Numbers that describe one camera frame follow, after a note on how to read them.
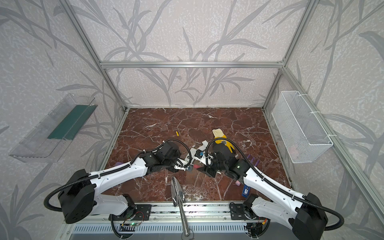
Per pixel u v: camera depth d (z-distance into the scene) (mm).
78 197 405
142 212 727
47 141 633
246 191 771
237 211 738
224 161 577
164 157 630
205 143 1010
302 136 619
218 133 1018
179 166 695
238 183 817
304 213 395
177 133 1048
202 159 643
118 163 905
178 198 772
